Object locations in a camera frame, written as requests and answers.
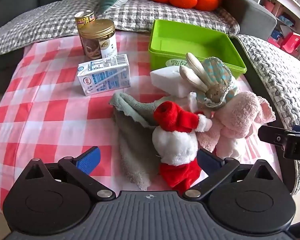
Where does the grey sofa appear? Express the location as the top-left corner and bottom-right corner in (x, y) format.
(0, 0), (277, 95)

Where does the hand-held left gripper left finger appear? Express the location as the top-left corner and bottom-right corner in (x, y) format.
(24, 147), (117, 202)

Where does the santa plush toy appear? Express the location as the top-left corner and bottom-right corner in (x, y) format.
(152, 101), (213, 196)

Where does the blue and white milk carton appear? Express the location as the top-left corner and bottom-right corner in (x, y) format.
(77, 54), (131, 96)

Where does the rabbit doll with blue dress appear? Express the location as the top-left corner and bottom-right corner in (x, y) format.
(179, 52), (238, 111)

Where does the grey-green towel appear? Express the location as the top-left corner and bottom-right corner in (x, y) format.
(109, 92), (171, 191)

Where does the green plastic box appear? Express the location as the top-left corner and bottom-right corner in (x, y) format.
(148, 19), (247, 80)

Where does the grey pebble-pattern quilted blanket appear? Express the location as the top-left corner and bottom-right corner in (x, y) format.
(231, 34), (300, 197)

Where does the red plastic stool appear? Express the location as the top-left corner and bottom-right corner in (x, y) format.
(280, 32), (300, 54)

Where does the red and white checked tablecloth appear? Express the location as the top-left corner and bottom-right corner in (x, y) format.
(0, 30), (283, 205)

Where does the grey checked quilted blanket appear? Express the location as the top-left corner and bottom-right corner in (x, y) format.
(0, 0), (240, 58)

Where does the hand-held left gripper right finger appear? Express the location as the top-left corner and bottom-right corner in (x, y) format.
(182, 148), (276, 202)

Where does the yellow labelled tin can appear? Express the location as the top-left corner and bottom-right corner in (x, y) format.
(74, 10), (95, 34)

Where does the white shelf unit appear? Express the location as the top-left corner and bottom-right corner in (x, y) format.
(257, 0), (300, 60)

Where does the pink pig plush toy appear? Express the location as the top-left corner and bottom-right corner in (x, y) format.
(197, 91), (276, 159)

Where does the white sponge block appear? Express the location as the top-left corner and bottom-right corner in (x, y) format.
(150, 67), (191, 98)

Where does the clear jar with gold lid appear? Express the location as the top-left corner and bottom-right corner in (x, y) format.
(79, 19), (117, 60)

